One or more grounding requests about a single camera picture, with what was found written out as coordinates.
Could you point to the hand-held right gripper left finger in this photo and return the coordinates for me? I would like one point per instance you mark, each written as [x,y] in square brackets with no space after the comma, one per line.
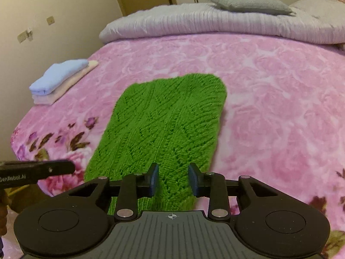
[153,180]

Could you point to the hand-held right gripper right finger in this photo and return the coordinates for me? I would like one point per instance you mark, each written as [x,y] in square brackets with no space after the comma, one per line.
[193,180]

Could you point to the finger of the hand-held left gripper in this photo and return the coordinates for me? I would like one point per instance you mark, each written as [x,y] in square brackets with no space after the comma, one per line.
[55,169]

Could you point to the green knit sweater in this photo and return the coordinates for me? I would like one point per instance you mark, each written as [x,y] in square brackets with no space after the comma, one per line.
[164,124]

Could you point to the folded cream cloth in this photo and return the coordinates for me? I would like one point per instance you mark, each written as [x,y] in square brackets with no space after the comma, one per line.
[67,87]

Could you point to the folded light blue cloth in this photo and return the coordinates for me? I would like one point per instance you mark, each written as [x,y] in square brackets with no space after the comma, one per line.
[59,75]

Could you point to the pink rose print blanket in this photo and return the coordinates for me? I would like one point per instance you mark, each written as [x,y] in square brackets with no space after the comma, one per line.
[269,99]

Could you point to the grey striped duvet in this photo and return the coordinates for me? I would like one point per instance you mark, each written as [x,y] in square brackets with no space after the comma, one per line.
[202,21]

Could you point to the grey pillow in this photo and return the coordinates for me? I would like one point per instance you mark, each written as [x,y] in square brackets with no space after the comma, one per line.
[250,2]

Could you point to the pale pillow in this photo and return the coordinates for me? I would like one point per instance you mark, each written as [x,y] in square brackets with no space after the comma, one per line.
[320,8]

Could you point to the loose wall socket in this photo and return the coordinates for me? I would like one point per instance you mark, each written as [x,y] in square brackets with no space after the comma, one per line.
[24,36]

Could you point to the small wall socket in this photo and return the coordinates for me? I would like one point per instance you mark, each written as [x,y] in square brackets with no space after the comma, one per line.
[50,20]

